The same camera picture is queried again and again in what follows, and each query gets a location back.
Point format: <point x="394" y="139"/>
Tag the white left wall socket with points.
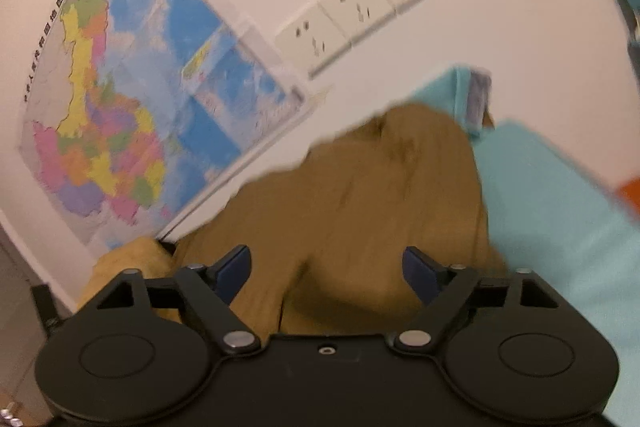
<point x="311" y="41"/>

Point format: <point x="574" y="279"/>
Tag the tan yellow pillow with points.
<point x="143" y="254"/>

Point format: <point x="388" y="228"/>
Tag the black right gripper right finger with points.
<point x="443" y="292"/>

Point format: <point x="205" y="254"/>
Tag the brown puffer jacket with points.
<point x="327" y="237"/>

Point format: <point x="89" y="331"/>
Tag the colourful wall map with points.
<point x="137" y="110"/>

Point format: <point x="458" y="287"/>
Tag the white middle wall socket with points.
<point x="357" y="18"/>

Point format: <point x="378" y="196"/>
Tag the teal grey bed sheet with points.
<point x="546" y="214"/>

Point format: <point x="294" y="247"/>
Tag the white wall socket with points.
<point x="357" y="18"/>
<point x="311" y="41"/>

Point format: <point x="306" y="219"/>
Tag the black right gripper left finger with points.
<point x="207" y="293"/>

